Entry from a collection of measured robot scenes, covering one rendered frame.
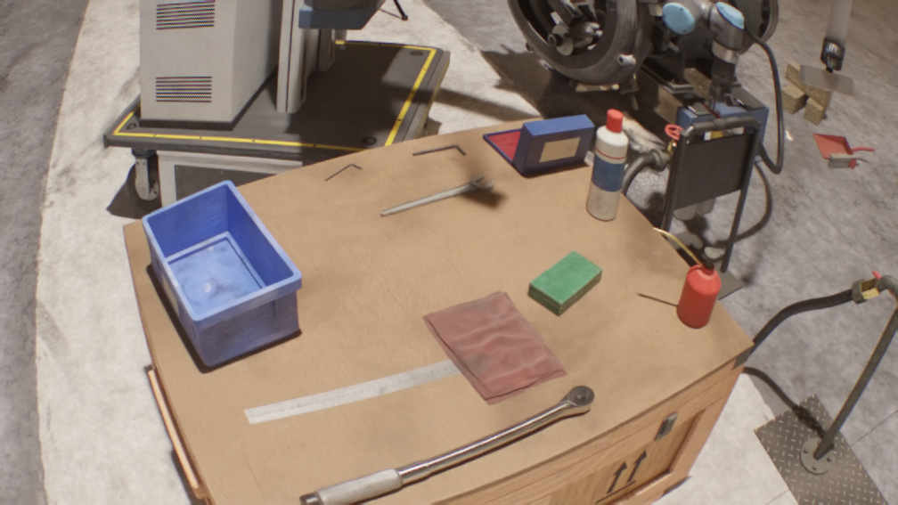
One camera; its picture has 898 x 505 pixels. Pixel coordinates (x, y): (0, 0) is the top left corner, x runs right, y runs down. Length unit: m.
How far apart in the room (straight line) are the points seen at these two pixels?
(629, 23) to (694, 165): 0.55
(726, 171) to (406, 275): 1.03
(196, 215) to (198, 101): 0.73
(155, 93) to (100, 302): 0.60
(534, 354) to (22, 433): 1.27
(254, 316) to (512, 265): 0.46
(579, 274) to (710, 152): 0.73
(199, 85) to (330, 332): 0.98
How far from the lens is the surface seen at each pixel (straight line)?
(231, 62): 2.05
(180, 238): 1.47
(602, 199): 1.59
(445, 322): 1.34
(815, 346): 2.35
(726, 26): 2.06
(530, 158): 1.67
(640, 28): 2.35
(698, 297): 1.40
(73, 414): 1.92
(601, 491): 1.50
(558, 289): 1.40
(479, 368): 1.28
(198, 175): 2.17
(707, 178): 2.08
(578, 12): 2.56
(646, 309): 1.45
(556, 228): 1.57
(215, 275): 1.44
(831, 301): 1.82
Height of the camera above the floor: 1.40
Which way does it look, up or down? 40 degrees down
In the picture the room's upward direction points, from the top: 5 degrees clockwise
